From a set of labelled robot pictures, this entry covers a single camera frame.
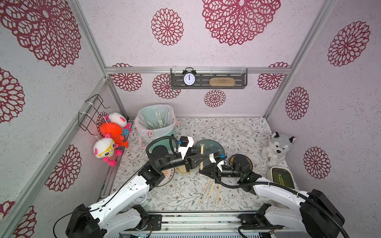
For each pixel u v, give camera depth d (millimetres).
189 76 895
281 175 852
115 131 911
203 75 947
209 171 672
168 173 898
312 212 412
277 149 834
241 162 607
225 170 652
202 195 826
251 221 739
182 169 567
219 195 833
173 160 574
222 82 898
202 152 627
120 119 942
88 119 749
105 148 801
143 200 775
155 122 999
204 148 615
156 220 743
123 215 571
